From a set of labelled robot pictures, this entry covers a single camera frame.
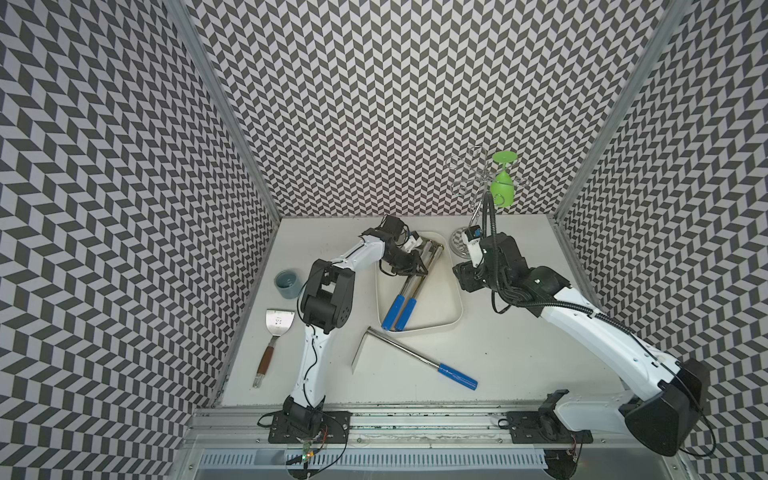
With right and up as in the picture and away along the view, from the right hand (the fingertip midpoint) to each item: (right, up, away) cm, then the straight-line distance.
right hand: (465, 270), depth 77 cm
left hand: (-9, -2, +18) cm, 20 cm away
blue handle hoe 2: (-6, -27, +4) cm, 28 cm away
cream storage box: (-4, -12, +19) cm, 22 cm away
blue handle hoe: (-13, -11, +14) cm, 22 cm away
